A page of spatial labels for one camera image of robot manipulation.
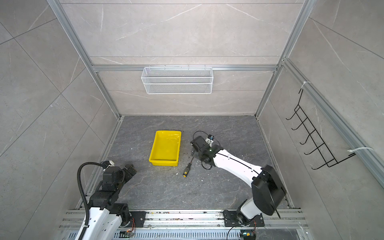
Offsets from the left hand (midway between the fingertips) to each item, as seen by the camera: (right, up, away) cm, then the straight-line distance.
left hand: (126, 166), depth 81 cm
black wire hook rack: (+92, +8, -22) cm, 95 cm away
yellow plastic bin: (+18, +6, +19) cm, 27 cm away
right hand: (+40, +7, +6) cm, 41 cm away
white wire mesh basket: (+27, +54, +19) cm, 64 cm away
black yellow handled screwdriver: (+33, -4, +8) cm, 34 cm away
